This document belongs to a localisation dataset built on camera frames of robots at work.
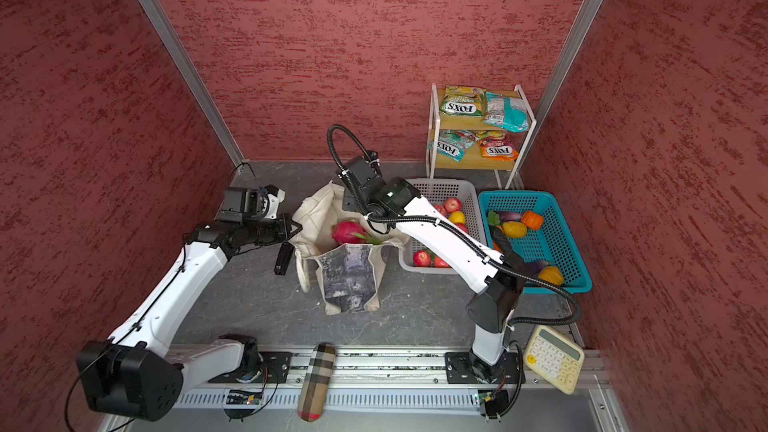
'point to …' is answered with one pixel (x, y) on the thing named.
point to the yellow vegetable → (514, 229)
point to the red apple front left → (421, 258)
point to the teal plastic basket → (550, 245)
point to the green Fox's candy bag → (454, 143)
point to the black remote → (285, 256)
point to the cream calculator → (554, 358)
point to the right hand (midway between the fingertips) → (355, 201)
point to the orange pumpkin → (532, 220)
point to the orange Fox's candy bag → (498, 149)
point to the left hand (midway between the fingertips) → (301, 233)
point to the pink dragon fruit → (352, 232)
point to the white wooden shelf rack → (478, 130)
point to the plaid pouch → (314, 389)
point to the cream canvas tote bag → (351, 276)
